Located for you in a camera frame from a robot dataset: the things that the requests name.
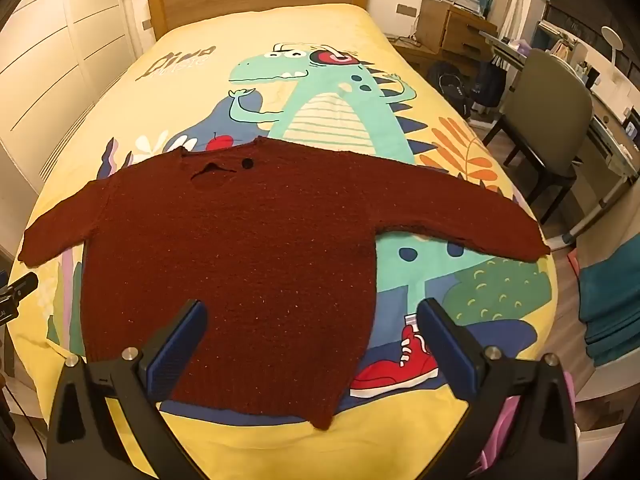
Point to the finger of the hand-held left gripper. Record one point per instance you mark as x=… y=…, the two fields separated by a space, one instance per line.
x=25 y=284

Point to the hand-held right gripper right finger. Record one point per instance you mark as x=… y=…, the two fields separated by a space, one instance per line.
x=450 y=355

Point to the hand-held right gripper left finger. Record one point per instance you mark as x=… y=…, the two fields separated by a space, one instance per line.
x=175 y=355

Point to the dark red knit sweater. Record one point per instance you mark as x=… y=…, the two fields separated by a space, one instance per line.
x=225 y=260

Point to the pink cloth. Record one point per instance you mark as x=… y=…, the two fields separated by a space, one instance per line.
x=500 y=435

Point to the stack of teal cloth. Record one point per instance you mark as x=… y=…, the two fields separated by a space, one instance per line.
x=610 y=305

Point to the white wardrobe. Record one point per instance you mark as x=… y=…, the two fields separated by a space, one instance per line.
x=50 y=35

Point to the white desk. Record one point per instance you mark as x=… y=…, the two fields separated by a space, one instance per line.
x=612 y=155

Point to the black backpack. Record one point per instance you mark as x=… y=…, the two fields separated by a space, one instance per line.
x=450 y=90

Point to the grey chair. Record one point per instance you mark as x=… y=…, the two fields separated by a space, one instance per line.
x=545 y=105

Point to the yellow dinosaur printed blanket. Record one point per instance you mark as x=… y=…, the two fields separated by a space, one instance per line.
x=325 y=110

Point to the dark blue bag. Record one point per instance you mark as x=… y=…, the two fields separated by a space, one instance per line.
x=490 y=82

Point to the brown cardboard box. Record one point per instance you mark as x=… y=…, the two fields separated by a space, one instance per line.
x=452 y=30

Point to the white round desk lamp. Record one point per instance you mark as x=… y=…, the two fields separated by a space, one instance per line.
x=611 y=40

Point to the white cabinet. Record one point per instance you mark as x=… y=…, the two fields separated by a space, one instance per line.
x=530 y=10

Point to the wall socket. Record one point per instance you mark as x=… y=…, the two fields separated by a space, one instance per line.
x=407 y=10

